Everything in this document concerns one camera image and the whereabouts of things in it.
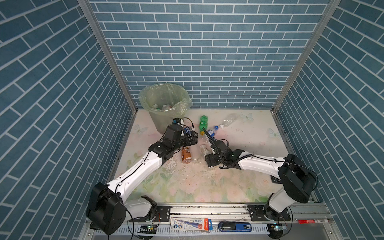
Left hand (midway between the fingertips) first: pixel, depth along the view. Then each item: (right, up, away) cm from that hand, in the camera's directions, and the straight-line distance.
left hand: (193, 135), depth 80 cm
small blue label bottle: (+12, 0, +21) cm, 24 cm away
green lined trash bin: (-21, +22, +25) cm, 39 cm away
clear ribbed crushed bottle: (+26, +9, +31) cm, 42 cm away
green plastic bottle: (+6, +6, +25) cm, 26 cm away
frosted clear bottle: (+2, -14, +13) cm, 20 cm away
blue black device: (+19, -40, -14) cm, 47 cm away
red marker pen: (+58, -41, -9) cm, 72 cm away
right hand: (+10, -13, +9) cm, 18 cm away
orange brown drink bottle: (-4, -13, +9) cm, 17 cm away
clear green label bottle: (+7, -11, +14) cm, 19 cm away
